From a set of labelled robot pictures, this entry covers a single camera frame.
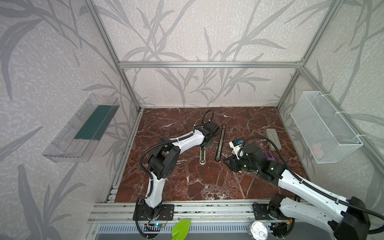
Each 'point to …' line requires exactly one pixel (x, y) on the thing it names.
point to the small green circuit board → (157, 224)
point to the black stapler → (218, 158)
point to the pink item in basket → (317, 150)
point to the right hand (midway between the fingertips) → (225, 155)
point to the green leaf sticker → (181, 229)
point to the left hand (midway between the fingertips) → (207, 138)
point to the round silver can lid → (258, 231)
